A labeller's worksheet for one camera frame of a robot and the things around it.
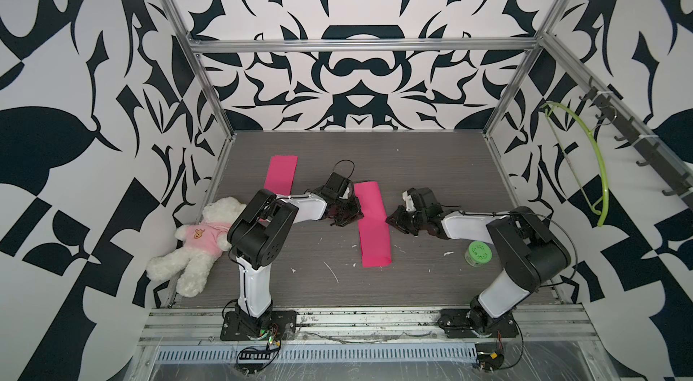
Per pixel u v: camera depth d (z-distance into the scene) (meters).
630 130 0.59
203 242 0.80
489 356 0.70
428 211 0.76
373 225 0.92
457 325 0.74
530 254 0.47
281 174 1.05
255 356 0.73
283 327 0.74
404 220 0.85
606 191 0.66
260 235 0.51
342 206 0.84
